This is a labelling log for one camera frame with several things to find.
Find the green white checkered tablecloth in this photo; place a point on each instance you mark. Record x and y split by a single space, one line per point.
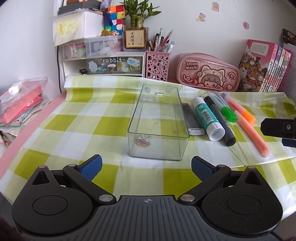
94 118

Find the dark grey flat box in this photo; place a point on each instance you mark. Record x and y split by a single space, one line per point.
71 6

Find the pink boxed book set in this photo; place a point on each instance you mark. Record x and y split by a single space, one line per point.
263 66

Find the open white book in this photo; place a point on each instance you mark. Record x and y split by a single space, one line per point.
289 80

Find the salmon pink highlighter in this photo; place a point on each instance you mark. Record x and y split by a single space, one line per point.
253 135

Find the pens in holder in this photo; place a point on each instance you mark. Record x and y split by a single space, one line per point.
161 43

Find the colourful cube puzzle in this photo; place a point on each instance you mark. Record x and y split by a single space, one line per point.
115 18

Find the black grey eraser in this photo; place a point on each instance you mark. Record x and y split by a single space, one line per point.
192 123

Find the teal white glue stick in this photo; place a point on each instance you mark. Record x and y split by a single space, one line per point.
211 125

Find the clear lidded small box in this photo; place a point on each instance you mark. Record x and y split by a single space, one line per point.
103 46

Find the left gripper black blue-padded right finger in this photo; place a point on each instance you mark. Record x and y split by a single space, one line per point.
233 202

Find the orange cap highlighter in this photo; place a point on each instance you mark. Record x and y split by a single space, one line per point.
235 106

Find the dark grey marker pen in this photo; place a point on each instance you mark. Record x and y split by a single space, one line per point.
228 137

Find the white storage box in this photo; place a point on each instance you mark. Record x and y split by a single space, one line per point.
77 25

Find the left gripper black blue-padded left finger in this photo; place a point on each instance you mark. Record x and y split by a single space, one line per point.
60 201

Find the clear plastic organizer box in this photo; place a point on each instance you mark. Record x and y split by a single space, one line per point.
157 128

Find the green cap highlighter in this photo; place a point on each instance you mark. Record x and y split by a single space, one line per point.
226 111

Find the pink cartoon pencil case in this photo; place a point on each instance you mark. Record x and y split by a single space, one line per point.
207 72

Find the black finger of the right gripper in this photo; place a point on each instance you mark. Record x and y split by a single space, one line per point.
280 128

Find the pink perforated pen holder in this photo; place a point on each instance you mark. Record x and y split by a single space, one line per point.
157 65

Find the potted lucky bamboo plant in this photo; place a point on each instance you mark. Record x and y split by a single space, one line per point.
135 36

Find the white drawer organizer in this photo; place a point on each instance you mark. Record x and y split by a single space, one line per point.
119 64

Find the stack of books and folders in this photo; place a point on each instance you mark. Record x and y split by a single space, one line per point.
21 103

